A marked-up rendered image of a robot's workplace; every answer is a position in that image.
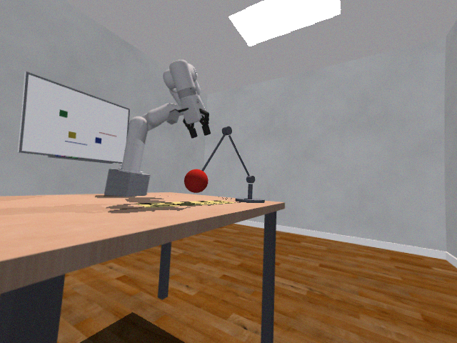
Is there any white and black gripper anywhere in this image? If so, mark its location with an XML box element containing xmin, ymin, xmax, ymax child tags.
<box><xmin>180</xmin><ymin>94</ymin><xmax>211</xmax><ymax>138</ymax></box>

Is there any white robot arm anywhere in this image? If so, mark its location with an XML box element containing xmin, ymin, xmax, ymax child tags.
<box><xmin>118</xmin><ymin>60</ymin><xmax>201</xmax><ymax>174</ymax></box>

